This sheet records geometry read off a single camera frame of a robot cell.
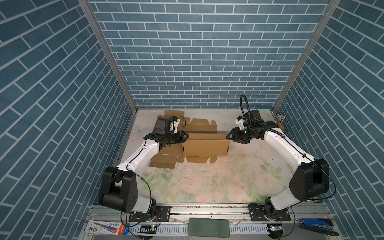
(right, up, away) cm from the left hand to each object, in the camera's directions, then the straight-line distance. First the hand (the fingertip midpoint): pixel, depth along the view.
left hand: (185, 136), depth 86 cm
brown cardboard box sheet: (+12, -5, +1) cm, 13 cm away
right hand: (+24, 0, -2) cm, 24 cm away
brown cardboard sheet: (-13, -15, +9) cm, 22 cm away
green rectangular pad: (+12, -41, -17) cm, 46 cm away
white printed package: (-36, -41, -16) cm, 57 cm away
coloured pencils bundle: (+59, +10, +8) cm, 60 cm away
